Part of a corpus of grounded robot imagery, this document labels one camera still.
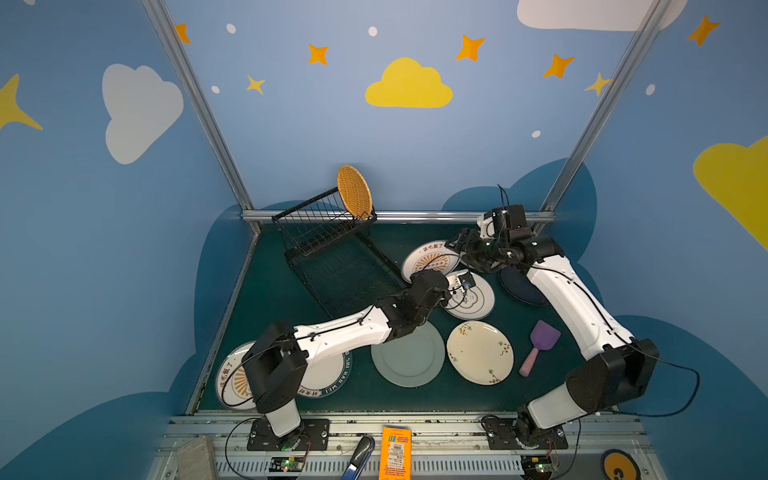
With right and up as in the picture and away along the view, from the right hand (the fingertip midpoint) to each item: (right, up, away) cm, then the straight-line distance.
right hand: (455, 245), depth 79 cm
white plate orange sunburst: (-5, -3, +7) cm, 8 cm away
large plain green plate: (-11, -33, +6) cm, 35 cm away
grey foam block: (-63, -51, -11) cm, 82 cm away
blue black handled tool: (-25, -49, -12) cm, 57 cm away
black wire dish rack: (-39, -2, +31) cm, 50 cm away
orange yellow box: (-16, -49, -12) cm, 53 cm away
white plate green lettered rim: (-36, -37, +4) cm, 52 cm away
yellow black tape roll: (+38, -54, -8) cm, 67 cm away
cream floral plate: (+10, -32, +9) cm, 35 cm away
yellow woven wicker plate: (-29, +17, +14) cm, 36 cm away
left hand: (-4, -6, -1) cm, 8 cm away
